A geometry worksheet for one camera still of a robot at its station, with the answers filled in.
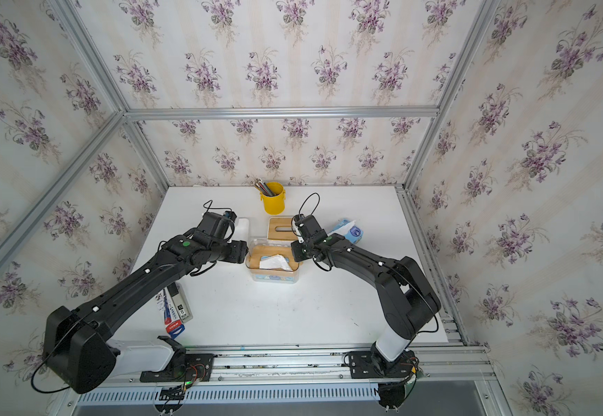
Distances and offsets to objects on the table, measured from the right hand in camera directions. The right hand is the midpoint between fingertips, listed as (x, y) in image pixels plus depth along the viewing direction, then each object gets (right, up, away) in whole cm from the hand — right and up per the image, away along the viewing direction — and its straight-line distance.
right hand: (299, 249), depth 90 cm
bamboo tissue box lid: (-15, -1, 0) cm, 15 cm away
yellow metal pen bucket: (-11, +16, +18) cm, 27 cm away
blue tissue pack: (+20, +6, +6) cm, 21 cm away
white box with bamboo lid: (-8, +5, +10) cm, 14 cm away
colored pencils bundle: (-14, +23, +10) cm, 29 cm away
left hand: (-18, +1, -8) cm, 20 cm away
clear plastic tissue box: (-14, +2, 0) cm, 14 cm away
